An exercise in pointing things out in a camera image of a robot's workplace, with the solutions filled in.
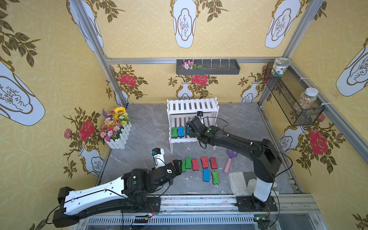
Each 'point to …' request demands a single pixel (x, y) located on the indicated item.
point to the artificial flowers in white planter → (116, 128)
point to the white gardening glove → (240, 187)
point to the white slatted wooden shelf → (181, 110)
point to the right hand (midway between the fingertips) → (197, 125)
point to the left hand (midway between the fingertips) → (172, 162)
